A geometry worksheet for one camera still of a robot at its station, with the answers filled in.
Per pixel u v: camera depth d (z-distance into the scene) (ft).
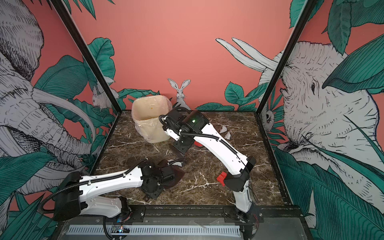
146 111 3.18
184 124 1.47
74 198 1.29
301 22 2.40
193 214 2.49
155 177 1.79
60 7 2.27
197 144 1.55
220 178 2.83
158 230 2.30
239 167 1.45
